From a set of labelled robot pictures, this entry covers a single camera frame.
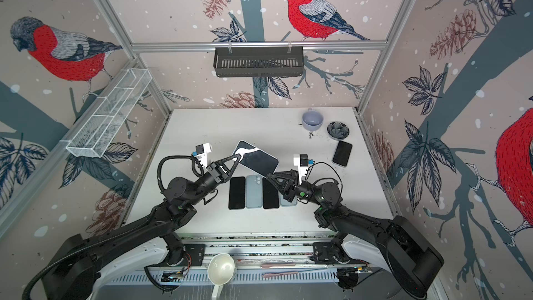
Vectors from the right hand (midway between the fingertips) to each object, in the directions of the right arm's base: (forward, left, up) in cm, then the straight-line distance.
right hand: (266, 181), depth 66 cm
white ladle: (-22, +16, -23) cm, 36 cm away
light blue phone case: (+8, +8, -25) cm, 27 cm away
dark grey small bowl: (+42, -34, -23) cm, 58 cm away
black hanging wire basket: (+65, +8, +4) cm, 65 cm away
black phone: (+5, +3, +6) cm, 8 cm away
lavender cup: (+48, -21, -21) cm, 56 cm away
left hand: (+2, +8, +8) cm, 12 cm away
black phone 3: (+6, +15, -24) cm, 29 cm away
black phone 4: (+4, 0, -23) cm, 23 cm away
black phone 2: (+30, -35, -26) cm, 53 cm away
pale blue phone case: (+10, +8, +9) cm, 16 cm away
